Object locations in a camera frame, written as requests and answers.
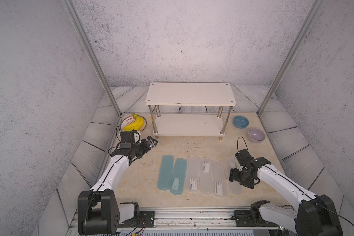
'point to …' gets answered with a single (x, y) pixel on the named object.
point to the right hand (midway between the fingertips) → (236, 181)
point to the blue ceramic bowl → (240, 122)
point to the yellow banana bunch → (137, 124)
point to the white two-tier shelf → (219, 94)
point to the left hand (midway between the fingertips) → (154, 144)
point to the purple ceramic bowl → (255, 135)
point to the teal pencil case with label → (178, 180)
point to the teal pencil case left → (165, 171)
